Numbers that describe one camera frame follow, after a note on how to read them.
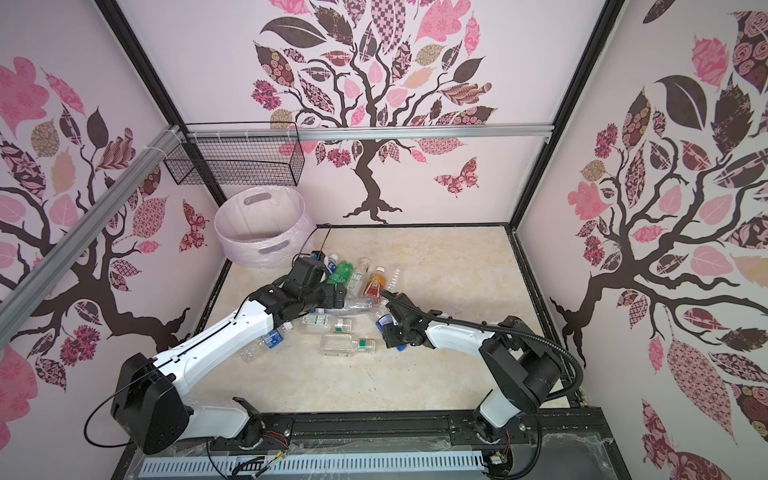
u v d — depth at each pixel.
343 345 0.88
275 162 0.81
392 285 0.99
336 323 0.91
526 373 0.44
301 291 0.61
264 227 1.01
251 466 0.72
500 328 0.49
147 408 0.40
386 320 0.88
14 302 0.50
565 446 0.72
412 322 0.69
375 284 0.96
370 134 0.95
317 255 0.73
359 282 0.98
